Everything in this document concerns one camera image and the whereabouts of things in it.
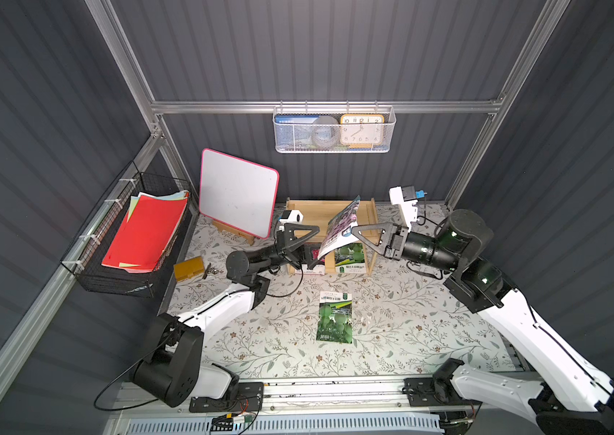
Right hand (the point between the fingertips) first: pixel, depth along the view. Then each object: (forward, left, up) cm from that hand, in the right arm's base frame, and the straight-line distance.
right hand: (362, 230), depth 52 cm
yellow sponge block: (+19, +57, -45) cm, 75 cm away
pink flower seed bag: (+17, +8, -43) cm, 47 cm away
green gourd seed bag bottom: (+21, -3, -43) cm, 48 cm away
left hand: (0, +8, -7) cm, 11 cm away
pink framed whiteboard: (+40, +39, -26) cm, 62 cm away
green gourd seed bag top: (0, +3, -45) cm, 45 cm away
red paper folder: (+11, +54, -14) cm, 57 cm away
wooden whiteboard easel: (+34, +42, -42) cm, 68 cm away
